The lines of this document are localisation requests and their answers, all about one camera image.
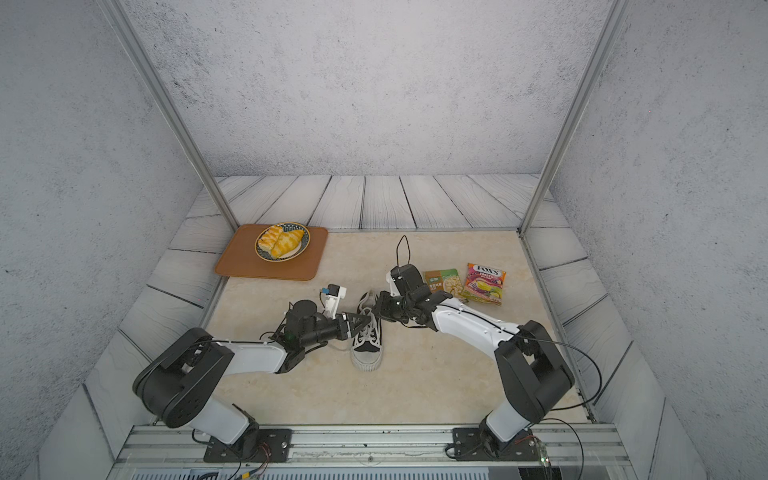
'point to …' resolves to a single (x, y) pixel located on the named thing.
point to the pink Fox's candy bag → (483, 284)
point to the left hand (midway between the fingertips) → (371, 322)
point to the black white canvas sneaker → (367, 345)
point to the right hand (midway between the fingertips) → (371, 310)
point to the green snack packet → (447, 280)
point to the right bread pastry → (286, 243)
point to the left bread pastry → (269, 237)
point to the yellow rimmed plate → (299, 250)
